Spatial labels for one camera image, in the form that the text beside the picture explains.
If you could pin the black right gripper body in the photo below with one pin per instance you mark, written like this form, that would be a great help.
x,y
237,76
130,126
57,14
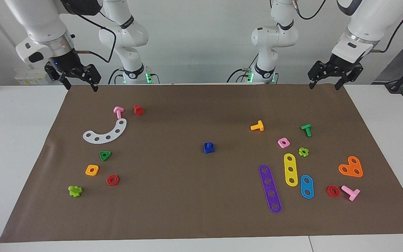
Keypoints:
x,y
69,64

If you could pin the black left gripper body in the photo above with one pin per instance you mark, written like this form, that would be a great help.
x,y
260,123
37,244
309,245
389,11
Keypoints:
x,y
338,68

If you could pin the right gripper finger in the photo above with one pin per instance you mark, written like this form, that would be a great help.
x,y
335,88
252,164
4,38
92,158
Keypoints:
x,y
95,86
67,84

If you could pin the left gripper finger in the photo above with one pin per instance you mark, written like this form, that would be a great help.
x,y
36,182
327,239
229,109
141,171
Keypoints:
x,y
339,85
311,84

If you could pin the blue plastic bolt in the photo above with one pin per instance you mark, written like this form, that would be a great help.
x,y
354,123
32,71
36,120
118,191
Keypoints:
x,y
208,144

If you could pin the blue square plastic nut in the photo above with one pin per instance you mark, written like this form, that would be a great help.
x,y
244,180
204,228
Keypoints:
x,y
209,150

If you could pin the pink plastic bolt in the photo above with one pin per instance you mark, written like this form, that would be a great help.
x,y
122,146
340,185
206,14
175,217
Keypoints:
x,y
118,112
351,193

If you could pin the white curved five-hole plate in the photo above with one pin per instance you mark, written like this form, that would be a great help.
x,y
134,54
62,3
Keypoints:
x,y
113,132

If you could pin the red plastic bolt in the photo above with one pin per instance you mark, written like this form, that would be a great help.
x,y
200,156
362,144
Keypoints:
x,y
138,110

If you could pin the pink square plastic nut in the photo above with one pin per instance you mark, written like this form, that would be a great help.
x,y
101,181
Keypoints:
x,y
280,142

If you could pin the lime green flower nut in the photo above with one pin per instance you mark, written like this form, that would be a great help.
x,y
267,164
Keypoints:
x,y
301,152

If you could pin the orange plastic bolt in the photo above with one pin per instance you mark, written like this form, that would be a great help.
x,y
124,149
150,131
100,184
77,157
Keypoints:
x,y
257,126

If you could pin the green triangular plastic nut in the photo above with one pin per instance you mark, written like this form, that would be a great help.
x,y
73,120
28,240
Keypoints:
x,y
102,157

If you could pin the yellow three-hole strip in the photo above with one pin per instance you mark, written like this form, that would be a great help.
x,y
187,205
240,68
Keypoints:
x,y
290,163

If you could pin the orange three-hole corner plate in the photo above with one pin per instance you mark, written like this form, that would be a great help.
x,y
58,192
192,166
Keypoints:
x,y
350,167

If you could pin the orange square plastic nut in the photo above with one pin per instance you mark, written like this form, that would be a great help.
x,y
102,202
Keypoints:
x,y
88,170

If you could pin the red hexagonal plastic nut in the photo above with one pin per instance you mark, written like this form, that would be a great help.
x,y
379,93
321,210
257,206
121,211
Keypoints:
x,y
109,180
329,191

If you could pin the blue two-hole strip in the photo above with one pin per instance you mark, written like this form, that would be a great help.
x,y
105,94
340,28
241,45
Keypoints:
x,y
306,187

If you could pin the lime green plastic bolt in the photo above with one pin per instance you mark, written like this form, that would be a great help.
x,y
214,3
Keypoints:
x,y
75,191

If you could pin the purple four-hole strip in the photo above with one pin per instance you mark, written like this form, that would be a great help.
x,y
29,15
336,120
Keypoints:
x,y
269,187

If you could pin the brown paper table mat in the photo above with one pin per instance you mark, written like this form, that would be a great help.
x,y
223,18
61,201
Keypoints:
x,y
201,196

